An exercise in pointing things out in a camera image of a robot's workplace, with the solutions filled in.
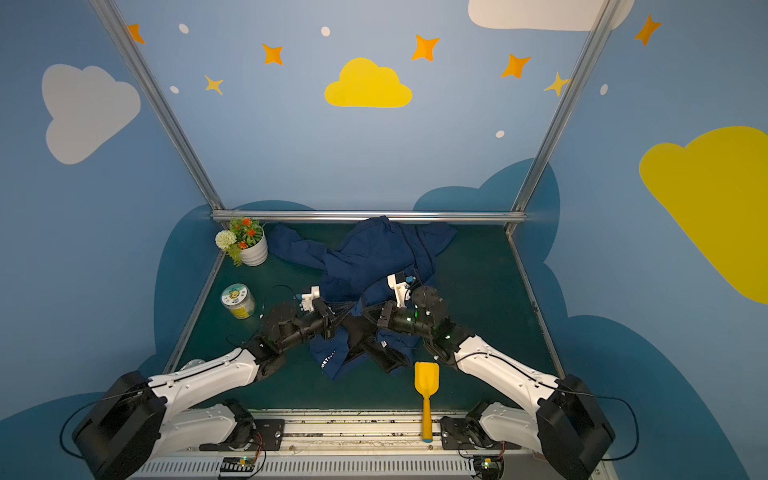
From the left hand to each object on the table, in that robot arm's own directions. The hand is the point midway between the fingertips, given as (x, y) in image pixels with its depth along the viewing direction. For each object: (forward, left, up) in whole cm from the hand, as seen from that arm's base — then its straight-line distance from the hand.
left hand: (354, 301), depth 75 cm
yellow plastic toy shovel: (-14, -20, -21) cm, 32 cm away
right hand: (-3, -3, +1) cm, 4 cm away
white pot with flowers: (+27, +40, -8) cm, 49 cm away
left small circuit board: (-33, +28, -24) cm, 50 cm away
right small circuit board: (-33, -35, -25) cm, 54 cm away
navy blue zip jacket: (+21, +3, -14) cm, 25 cm away
